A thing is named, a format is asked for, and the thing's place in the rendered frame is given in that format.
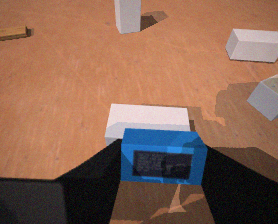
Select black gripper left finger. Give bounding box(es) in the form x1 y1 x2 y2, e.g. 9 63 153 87
0 139 122 224

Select white rectangular block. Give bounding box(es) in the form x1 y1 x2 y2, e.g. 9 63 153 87
225 29 278 62

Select blue block with black label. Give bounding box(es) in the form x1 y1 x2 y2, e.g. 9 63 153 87
121 128 208 185

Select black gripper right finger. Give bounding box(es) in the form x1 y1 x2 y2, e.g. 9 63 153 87
201 144 278 224

